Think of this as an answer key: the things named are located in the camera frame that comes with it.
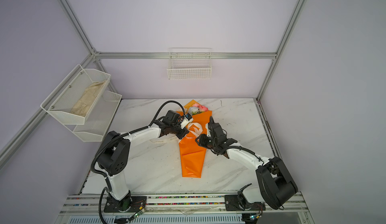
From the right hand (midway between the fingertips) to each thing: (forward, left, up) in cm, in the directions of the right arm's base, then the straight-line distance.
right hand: (196, 139), depth 85 cm
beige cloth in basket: (+7, +58, +21) cm, 62 cm away
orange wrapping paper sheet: (-6, +2, -7) cm, 9 cm away
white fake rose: (+27, +3, -5) cm, 28 cm away
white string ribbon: (+8, +4, +1) cm, 9 cm away
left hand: (+7, +6, -3) cm, 10 cm away
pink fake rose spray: (+29, -3, -5) cm, 30 cm away
